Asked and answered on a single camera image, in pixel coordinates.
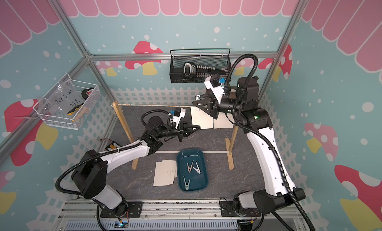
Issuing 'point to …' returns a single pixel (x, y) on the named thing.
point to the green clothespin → (186, 184)
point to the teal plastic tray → (192, 170)
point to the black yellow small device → (113, 145)
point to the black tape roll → (86, 93)
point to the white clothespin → (198, 170)
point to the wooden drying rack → (230, 142)
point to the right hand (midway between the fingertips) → (195, 101)
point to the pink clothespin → (189, 168)
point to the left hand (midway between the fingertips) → (200, 129)
